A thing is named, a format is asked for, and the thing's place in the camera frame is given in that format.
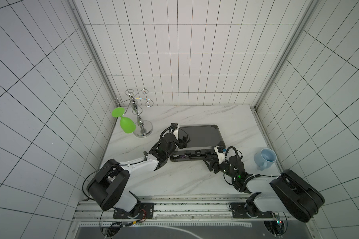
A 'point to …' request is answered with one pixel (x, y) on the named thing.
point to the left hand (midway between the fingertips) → (181, 135)
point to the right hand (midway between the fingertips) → (207, 155)
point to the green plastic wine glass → (126, 125)
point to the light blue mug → (265, 158)
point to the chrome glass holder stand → (138, 101)
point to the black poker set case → (203, 140)
